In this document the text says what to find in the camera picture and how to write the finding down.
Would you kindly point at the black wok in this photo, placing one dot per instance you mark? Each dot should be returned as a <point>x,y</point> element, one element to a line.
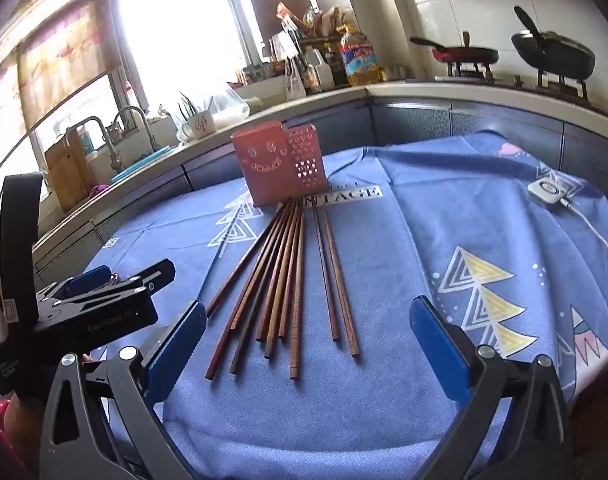
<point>558,55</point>

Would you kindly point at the row of seasoning jars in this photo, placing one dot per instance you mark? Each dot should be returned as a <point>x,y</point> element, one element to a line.
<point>259,74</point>

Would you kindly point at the white printed mug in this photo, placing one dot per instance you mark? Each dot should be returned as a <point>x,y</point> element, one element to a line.
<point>199,127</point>

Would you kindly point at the white plastic jug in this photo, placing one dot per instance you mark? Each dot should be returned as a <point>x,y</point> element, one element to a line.
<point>320,72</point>

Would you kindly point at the kitchen counter with grey cabinets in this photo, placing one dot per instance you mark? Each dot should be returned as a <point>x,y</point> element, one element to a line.
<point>433,110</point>

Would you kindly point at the large cooking oil bottle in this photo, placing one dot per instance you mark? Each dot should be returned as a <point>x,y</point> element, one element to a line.
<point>361,62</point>

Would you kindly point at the pink perforated utensil holder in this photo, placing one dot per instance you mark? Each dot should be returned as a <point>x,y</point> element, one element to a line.
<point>269,165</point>

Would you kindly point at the wooden cutting board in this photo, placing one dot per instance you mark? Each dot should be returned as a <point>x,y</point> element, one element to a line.
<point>66,175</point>

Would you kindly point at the pink scrubber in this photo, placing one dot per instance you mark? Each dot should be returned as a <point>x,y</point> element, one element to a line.
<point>100,190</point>

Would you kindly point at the green onions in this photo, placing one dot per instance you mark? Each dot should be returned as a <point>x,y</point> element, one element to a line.
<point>186,105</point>

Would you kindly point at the gas stove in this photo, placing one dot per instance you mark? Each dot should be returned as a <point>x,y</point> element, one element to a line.
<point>523,85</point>

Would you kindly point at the blue labelled bottle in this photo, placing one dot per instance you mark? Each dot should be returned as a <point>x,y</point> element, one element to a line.
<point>87,141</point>

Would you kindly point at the pile of snack packets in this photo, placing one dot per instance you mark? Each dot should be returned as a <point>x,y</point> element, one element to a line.
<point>324,20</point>

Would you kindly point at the person's left hand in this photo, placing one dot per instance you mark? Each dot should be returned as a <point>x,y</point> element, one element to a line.
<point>24,425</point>

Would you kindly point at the metal sink faucet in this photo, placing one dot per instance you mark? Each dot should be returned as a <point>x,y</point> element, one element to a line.
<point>150,137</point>
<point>111,155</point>

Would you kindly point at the small metal container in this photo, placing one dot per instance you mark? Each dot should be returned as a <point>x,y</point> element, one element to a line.
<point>396,72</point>

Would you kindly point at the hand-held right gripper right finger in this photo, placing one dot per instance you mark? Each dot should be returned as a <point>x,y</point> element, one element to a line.
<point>441,350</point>

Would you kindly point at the set of wooden chopsticks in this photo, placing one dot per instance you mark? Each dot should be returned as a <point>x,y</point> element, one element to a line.
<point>297,310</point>

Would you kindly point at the blue printed tablecloth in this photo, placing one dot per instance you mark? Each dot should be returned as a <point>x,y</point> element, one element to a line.
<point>408,260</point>

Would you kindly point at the red frying pan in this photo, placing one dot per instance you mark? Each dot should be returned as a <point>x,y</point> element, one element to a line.
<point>463,54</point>

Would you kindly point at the printed window blind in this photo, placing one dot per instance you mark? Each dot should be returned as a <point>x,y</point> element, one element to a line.
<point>59,60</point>

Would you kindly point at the white patterned paper bag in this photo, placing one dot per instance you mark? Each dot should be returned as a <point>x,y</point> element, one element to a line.
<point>295,80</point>

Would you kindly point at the clear plastic bag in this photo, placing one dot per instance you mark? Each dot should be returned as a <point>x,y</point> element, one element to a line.
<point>229,105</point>

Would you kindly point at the brown board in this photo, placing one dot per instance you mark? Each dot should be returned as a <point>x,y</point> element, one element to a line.
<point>279,5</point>

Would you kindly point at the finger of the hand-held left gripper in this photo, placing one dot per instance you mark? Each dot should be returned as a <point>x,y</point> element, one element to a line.
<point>149,275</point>
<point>89,279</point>

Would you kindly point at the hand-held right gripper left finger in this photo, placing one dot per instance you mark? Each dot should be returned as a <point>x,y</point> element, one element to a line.
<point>176,355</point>

